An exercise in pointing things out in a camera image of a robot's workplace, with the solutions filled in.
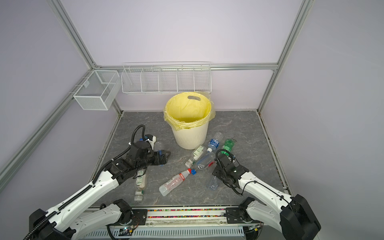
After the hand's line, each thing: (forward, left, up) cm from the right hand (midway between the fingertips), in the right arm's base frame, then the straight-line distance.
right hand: (216, 172), depth 85 cm
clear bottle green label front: (-7, +41, +3) cm, 42 cm away
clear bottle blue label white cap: (+19, 0, +1) cm, 19 cm away
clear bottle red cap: (-7, +25, +1) cm, 26 cm away
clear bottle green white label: (+11, +11, +2) cm, 16 cm away
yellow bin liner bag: (+38, +17, +13) cm, 44 cm away
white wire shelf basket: (+53, +31, +28) cm, 67 cm away
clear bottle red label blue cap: (+7, +5, 0) cm, 9 cm away
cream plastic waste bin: (+27, +14, -4) cm, 31 cm away
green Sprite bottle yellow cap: (+19, -10, 0) cm, 21 cm away
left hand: (+4, +29, +14) cm, 32 cm away
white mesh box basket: (+45, +76, +24) cm, 92 cm away
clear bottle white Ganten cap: (-7, +2, +1) cm, 8 cm away
